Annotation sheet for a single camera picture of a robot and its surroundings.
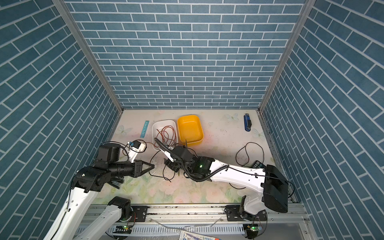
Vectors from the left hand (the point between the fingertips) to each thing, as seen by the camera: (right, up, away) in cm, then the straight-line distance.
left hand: (153, 167), depth 66 cm
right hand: (+5, +5, +7) cm, 10 cm away
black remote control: (+56, -6, +24) cm, 62 cm away
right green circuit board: (+46, -32, +5) cm, 56 cm away
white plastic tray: (-9, +18, +40) cm, 45 cm away
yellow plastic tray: (+13, +14, +41) cm, 46 cm away
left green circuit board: (-17, -32, +6) cm, 37 cm away
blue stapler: (+56, +20, +42) cm, 73 cm away
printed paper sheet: (+14, -32, +2) cm, 35 cm away
